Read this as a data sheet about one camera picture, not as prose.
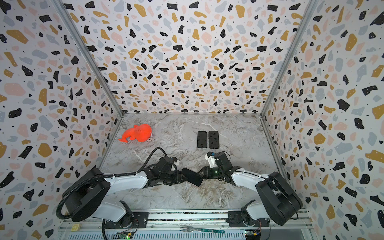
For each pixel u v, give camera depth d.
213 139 1.14
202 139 1.06
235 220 0.73
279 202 0.43
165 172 0.71
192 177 0.85
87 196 0.43
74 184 0.45
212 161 0.82
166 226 0.73
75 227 0.70
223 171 0.70
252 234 0.72
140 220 0.73
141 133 1.01
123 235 0.70
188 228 0.71
